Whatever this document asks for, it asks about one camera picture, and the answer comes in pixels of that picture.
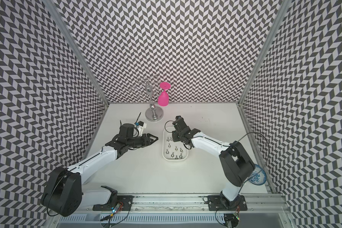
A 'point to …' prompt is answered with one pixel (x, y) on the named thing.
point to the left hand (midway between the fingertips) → (156, 140)
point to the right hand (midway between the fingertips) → (177, 135)
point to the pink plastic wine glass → (163, 96)
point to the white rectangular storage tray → (173, 150)
